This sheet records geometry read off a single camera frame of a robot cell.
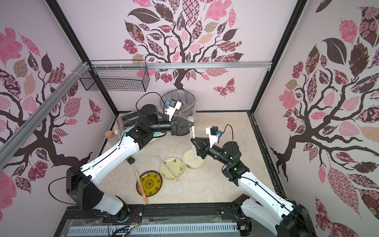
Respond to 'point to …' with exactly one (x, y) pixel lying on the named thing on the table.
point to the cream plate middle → (174, 165)
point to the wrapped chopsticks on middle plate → (164, 163)
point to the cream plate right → (190, 163)
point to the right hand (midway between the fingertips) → (193, 139)
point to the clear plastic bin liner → (187, 99)
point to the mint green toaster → (126, 120)
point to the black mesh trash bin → (187, 99)
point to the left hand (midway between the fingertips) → (193, 126)
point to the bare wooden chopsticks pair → (193, 136)
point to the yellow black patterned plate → (151, 181)
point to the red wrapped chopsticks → (144, 197)
